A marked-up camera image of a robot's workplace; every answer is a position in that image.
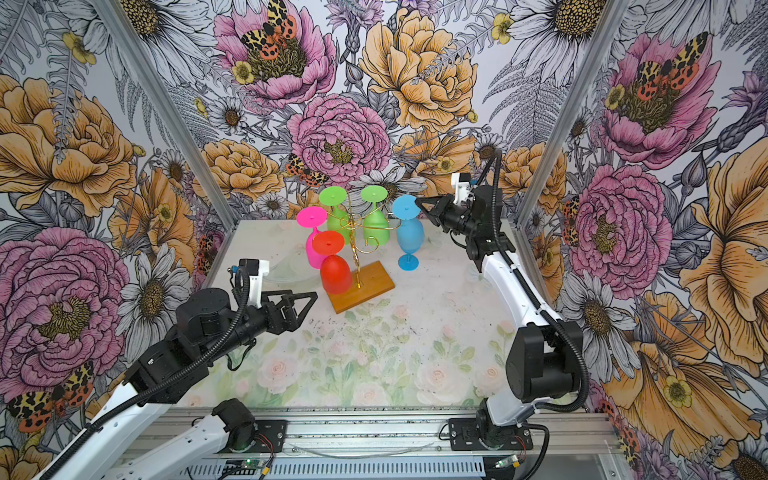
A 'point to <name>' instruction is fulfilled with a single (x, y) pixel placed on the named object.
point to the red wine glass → (335, 271)
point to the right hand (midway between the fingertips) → (414, 207)
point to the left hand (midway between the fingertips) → (303, 305)
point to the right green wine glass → (376, 225)
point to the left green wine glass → (338, 220)
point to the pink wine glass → (312, 217)
